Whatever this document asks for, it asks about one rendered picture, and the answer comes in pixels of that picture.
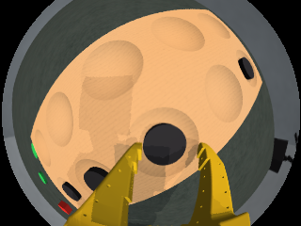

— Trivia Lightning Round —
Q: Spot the red block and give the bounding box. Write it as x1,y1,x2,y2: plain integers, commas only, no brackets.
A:
58,201,72,214

